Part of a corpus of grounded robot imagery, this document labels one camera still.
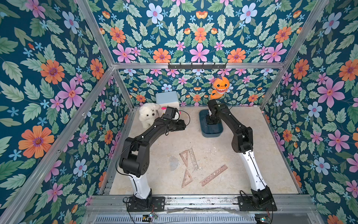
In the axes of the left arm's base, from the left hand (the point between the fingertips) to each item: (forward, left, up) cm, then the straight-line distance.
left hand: (184, 124), depth 93 cm
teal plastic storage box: (+2, -19, -13) cm, 23 cm away
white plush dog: (+7, +24, +6) cm, 26 cm away
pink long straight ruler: (-31, -16, -13) cm, 37 cm away
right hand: (+9, -21, -10) cm, 25 cm away
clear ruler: (-20, -4, -13) cm, 24 cm away
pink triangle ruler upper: (-14, +1, -13) cm, 19 cm away
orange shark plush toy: (+22, -28, +14) cm, 38 cm away
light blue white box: (+24, +13, +2) cm, 27 cm away
